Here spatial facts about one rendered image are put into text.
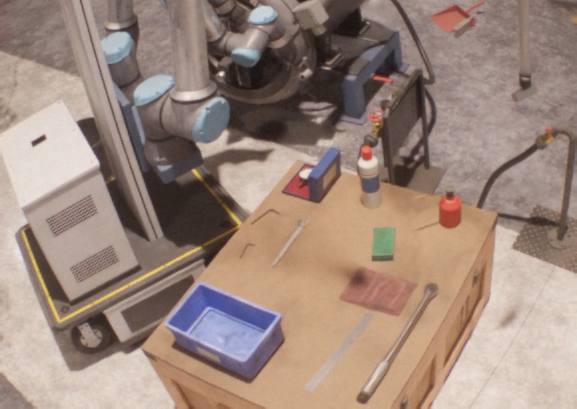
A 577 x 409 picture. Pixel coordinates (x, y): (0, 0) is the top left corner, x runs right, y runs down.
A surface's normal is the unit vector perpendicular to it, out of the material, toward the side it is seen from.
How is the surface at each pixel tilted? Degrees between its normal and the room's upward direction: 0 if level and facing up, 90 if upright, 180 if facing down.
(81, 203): 90
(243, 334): 0
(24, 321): 0
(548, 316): 0
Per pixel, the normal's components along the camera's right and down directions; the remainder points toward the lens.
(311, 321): -0.15, -0.75
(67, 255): 0.53, 0.49
